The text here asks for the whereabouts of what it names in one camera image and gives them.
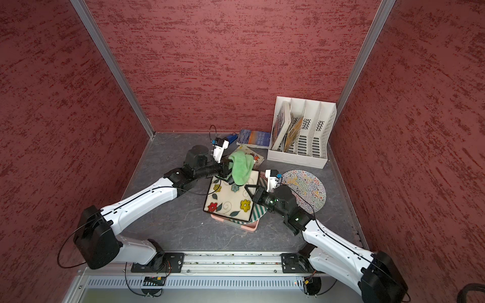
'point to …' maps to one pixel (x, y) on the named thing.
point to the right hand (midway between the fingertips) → (243, 191)
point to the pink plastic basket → (252, 226)
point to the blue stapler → (232, 137)
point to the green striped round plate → (257, 211)
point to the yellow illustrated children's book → (292, 134)
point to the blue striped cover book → (259, 139)
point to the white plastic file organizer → (300, 131)
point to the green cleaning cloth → (242, 163)
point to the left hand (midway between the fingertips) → (237, 167)
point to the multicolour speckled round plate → (309, 190)
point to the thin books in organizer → (282, 124)
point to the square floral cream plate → (225, 200)
